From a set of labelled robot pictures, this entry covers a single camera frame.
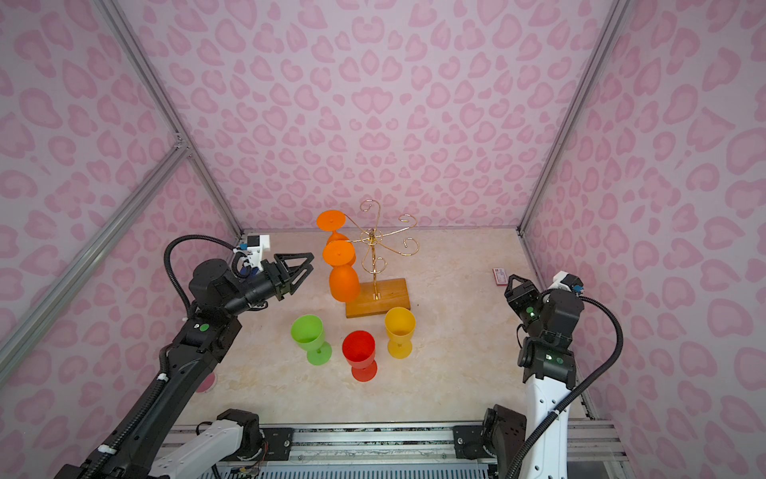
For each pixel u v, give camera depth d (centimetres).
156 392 43
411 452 72
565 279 63
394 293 100
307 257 64
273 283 58
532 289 63
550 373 49
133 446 40
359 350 74
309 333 82
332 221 76
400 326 84
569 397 46
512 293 65
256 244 64
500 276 104
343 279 77
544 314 61
